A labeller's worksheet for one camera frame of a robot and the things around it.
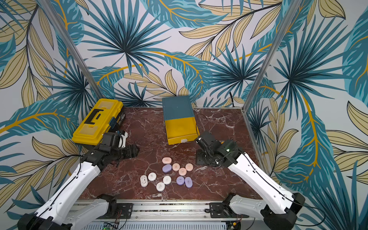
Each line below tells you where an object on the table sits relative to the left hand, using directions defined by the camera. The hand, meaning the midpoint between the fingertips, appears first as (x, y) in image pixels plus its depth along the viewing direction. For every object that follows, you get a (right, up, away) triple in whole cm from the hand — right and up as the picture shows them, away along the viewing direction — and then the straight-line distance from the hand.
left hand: (133, 152), depth 79 cm
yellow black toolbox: (-22, +21, +13) cm, 33 cm away
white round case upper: (+9, -15, +5) cm, 18 cm away
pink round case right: (+31, -11, +9) cm, 34 cm away
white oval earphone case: (+5, -17, +3) cm, 18 cm away
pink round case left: (+23, -11, +9) cm, 27 cm away
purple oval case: (+31, -17, +3) cm, 35 cm away
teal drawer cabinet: (+24, +26, +12) cm, 37 cm away
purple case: (+26, -17, +3) cm, 31 cm away
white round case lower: (+15, -19, +1) cm, 25 cm away
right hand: (+36, -2, -9) cm, 37 cm away
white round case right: (+18, -16, +3) cm, 25 cm away
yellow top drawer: (+27, +12, +8) cm, 30 cm away
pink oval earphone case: (+17, -7, +10) cm, 21 cm away
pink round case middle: (+27, -13, +7) cm, 31 cm away
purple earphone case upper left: (+18, -11, +7) cm, 22 cm away
